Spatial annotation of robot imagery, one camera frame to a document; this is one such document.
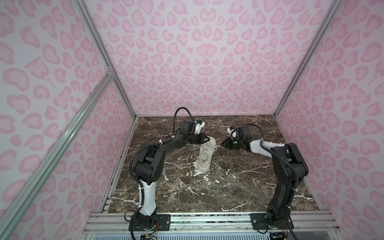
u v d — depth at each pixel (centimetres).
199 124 88
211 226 72
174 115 79
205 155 90
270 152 53
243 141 78
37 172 50
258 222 73
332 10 70
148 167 52
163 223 73
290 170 49
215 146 97
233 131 90
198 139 85
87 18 72
